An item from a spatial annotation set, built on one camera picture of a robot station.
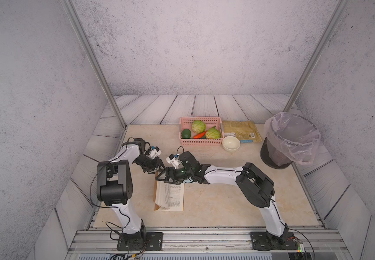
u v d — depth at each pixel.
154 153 0.88
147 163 0.81
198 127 1.11
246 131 1.15
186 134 1.11
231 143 1.07
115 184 0.49
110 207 0.53
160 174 0.78
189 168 0.71
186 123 1.19
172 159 0.83
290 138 0.93
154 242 0.73
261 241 0.73
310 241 0.74
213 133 1.07
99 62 0.89
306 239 0.70
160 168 0.82
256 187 0.53
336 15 0.73
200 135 1.12
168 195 0.86
